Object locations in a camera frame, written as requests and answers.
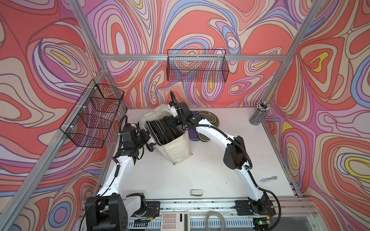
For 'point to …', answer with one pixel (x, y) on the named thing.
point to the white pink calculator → (175, 221)
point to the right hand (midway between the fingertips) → (171, 122)
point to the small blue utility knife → (272, 177)
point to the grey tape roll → (212, 212)
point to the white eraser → (196, 192)
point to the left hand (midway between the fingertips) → (150, 132)
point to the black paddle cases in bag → (164, 129)
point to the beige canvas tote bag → (176, 151)
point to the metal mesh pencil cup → (261, 109)
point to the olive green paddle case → (212, 118)
